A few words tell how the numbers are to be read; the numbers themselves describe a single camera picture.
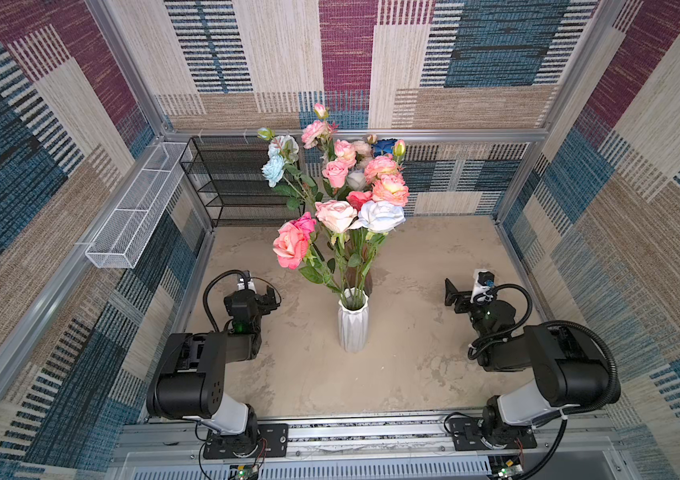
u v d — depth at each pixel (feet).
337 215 1.84
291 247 1.75
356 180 2.44
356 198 2.13
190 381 1.65
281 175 2.30
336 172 2.23
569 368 1.50
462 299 2.66
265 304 2.80
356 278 4.05
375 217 1.82
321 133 2.31
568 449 2.39
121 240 2.98
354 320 2.38
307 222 1.94
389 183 1.94
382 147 2.47
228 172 3.47
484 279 2.49
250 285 2.71
